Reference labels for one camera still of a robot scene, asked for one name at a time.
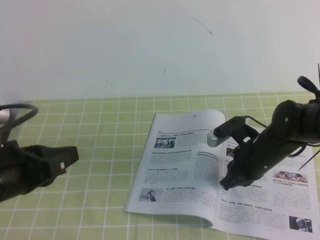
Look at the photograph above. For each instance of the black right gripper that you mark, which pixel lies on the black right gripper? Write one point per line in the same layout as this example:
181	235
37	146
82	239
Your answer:
276	142

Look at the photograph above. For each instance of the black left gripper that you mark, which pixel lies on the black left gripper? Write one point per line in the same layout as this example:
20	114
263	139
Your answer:
23	169

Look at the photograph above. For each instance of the magazine with white pages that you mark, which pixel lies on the magazine with white pages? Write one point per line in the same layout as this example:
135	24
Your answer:
179	174

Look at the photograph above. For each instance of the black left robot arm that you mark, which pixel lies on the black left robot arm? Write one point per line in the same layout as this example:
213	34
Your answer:
23	169

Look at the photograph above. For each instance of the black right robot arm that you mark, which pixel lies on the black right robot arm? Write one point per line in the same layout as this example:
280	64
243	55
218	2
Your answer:
310	125

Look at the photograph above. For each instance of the green checkered tablecloth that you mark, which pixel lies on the green checkered tablecloth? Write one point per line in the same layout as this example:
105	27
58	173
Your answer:
87	202

